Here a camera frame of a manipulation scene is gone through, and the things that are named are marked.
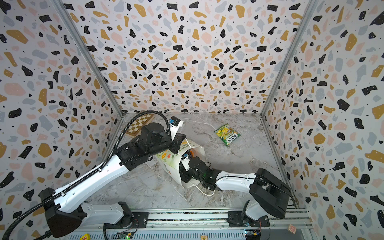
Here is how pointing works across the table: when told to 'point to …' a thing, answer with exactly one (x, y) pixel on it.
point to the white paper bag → (171, 161)
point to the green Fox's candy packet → (226, 134)
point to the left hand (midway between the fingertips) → (185, 134)
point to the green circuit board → (123, 235)
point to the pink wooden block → (292, 229)
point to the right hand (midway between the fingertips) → (176, 166)
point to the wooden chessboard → (135, 127)
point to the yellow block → (86, 237)
